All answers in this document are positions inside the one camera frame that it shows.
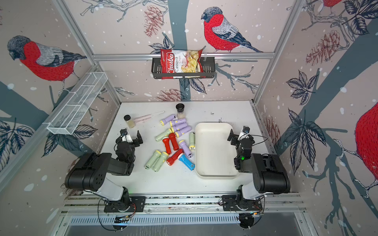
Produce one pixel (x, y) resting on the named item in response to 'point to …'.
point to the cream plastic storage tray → (214, 154)
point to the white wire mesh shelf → (67, 120)
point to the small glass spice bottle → (130, 122)
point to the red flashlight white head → (166, 141)
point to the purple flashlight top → (165, 121)
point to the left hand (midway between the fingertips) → (132, 129)
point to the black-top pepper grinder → (180, 108)
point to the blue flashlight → (187, 161)
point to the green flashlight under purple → (165, 134)
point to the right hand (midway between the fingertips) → (238, 129)
